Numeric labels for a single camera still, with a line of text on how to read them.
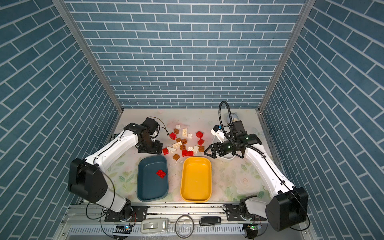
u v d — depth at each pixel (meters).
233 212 0.74
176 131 1.05
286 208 0.38
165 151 0.96
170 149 0.96
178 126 1.08
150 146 0.72
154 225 0.69
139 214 0.73
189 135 1.05
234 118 1.05
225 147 0.67
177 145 0.99
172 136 1.02
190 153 0.96
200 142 1.02
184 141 1.00
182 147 0.96
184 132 1.05
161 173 0.87
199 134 1.05
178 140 1.01
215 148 0.67
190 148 0.96
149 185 0.83
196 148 0.97
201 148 0.96
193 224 0.70
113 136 1.02
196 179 0.86
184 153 0.96
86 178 0.43
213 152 0.66
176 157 0.93
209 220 0.76
